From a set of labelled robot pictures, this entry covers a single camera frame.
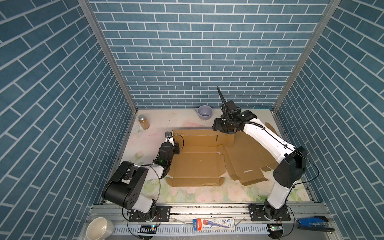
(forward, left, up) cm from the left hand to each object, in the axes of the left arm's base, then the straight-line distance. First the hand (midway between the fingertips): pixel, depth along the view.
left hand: (175, 139), depth 92 cm
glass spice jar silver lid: (+16, +23, -2) cm, 28 cm away
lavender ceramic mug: (+28, -20, -5) cm, 35 cm away
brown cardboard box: (-10, -15, -7) cm, 20 cm away
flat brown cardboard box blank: (-8, -46, -10) cm, 48 cm away
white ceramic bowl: (-44, +31, -5) cm, 54 cm away
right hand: (+1, -23, +12) cm, 26 cm away
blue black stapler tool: (-44, -71, -5) cm, 84 cm away
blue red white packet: (-44, -14, -7) cm, 46 cm away
